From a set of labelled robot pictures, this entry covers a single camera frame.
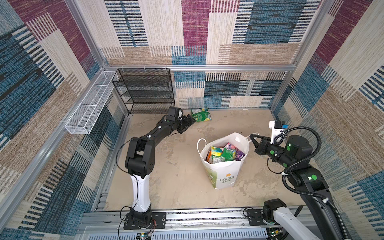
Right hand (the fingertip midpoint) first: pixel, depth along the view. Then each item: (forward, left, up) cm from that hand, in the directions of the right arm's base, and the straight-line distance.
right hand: (250, 138), depth 66 cm
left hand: (+26, +24, -17) cm, 40 cm away
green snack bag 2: (+42, +18, -29) cm, 54 cm away
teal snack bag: (+5, +6, -15) cm, 17 cm away
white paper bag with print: (-10, +11, -14) cm, 21 cm away
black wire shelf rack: (+53, +59, -13) cm, 80 cm away
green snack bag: (-1, +8, -13) cm, 16 cm away
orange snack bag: (+3, +17, -22) cm, 28 cm away
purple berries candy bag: (-1, +2, -14) cm, 14 cm away
